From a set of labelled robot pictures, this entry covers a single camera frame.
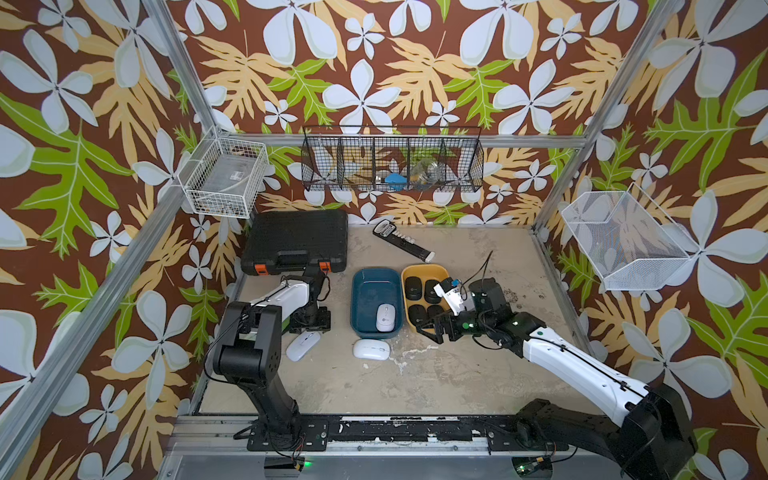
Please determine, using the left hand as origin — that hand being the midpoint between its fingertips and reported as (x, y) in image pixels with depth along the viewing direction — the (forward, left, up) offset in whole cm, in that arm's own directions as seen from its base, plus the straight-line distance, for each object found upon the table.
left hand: (317, 328), depth 93 cm
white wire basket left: (+32, +26, +35) cm, 54 cm away
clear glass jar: (+43, -35, +28) cm, 62 cm away
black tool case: (+33, +13, +4) cm, 36 cm away
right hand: (-6, -32, +16) cm, 36 cm away
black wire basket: (+47, -24, +31) cm, 61 cm away
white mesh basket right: (+11, -87, +29) cm, 92 cm away
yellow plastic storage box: (+10, -34, +1) cm, 35 cm away
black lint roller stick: (+42, -22, +1) cm, 48 cm away
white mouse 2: (-8, -18, +2) cm, 19 cm away
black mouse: (+13, -31, +4) cm, 34 cm away
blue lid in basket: (+37, -25, +29) cm, 53 cm away
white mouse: (+2, -22, +3) cm, 22 cm away
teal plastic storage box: (+15, -17, +1) cm, 22 cm away
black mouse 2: (+4, -32, +2) cm, 32 cm away
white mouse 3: (-6, +4, +1) cm, 7 cm away
